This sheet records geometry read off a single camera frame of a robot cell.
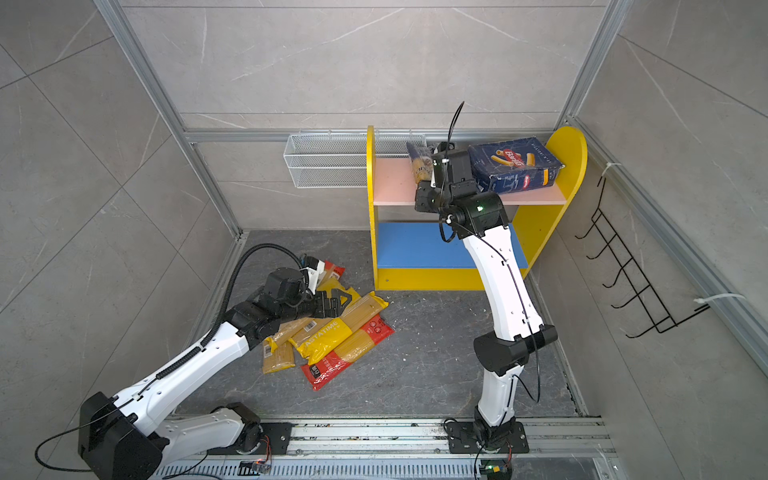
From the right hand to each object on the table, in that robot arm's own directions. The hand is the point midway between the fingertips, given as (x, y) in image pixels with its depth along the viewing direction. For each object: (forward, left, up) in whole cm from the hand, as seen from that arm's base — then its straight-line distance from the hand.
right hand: (426, 188), depth 71 cm
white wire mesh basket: (+32, +30, -12) cm, 45 cm away
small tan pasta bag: (-26, +43, -39) cm, 64 cm away
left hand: (-16, +23, -21) cm, 35 cm away
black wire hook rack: (-32, -45, -9) cm, 56 cm away
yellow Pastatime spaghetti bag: (-22, +30, -37) cm, 53 cm away
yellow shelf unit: (+1, +2, -27) cm, 27 cm away
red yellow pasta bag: (-19, +16, -40) cm, 47 cm away
